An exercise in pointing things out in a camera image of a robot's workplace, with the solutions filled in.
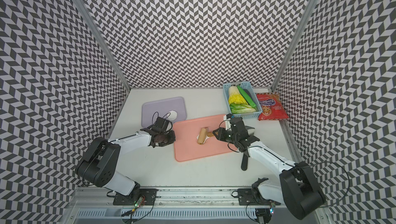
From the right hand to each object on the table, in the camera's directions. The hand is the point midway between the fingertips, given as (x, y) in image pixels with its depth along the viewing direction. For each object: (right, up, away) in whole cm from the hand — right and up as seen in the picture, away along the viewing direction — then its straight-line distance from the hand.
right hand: (216, 135), depth 85 cm
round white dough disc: (-27, +10, +17) cm, 33 cm away
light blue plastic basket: (+26, +30, +29) cm, 49 cm away
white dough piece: (-11, -3, +8) cm, 14 cm away
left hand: (-25, -5, +8) cm, 26 cm away
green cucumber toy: (+25, +20, +21) cm, 38 cm away
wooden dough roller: (-7, -1, +6) cm, 10 cm away
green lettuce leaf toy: (+17, +15, +14) cm, 27 cm away
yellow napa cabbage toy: (+14, +22, +18) cm, 32 cm away
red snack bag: (+39, +16, +17) cm, 45 cm away
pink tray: (-17, -7, +4) cm, 19 cm away
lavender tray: (-43, +12, +21) cm, 50 cm away
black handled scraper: (+16, -15, 0) cm, 22 cm away
